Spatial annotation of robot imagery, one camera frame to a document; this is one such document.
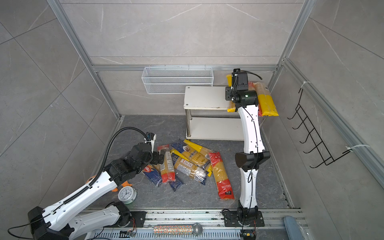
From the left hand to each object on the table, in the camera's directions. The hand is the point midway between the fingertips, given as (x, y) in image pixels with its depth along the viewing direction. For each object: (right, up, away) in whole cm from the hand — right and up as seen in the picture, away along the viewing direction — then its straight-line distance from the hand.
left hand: (157, 145), depth 75 cm
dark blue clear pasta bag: (+15, -15, +13) cm, 24 cm away
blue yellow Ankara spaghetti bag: (+21, -9, +15) cm, 28 cm away
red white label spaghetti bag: (+4, -15, +8) cm, 18 cm away
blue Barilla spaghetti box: (-5, -17, +9) cm, 20 cm away
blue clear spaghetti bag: (+8, -23, +7) cm, 25 cm away
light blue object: (+67, -40, -6) cm, 78 cm away
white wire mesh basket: (-3, +42, +26) cm, 49 cm away
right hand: (+41, +30, +4) cm, 51 cm away
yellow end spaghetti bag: (+21, -4, +24) cm, 32 cm away
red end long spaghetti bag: (+36, -23, +7) cm, 43 cm away
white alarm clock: (-17, -27, +3) cm, 32 cm away
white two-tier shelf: (+30, +9, +25) cm, 40 cm away
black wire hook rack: (+72, -3, -17) cm, 74 cm away
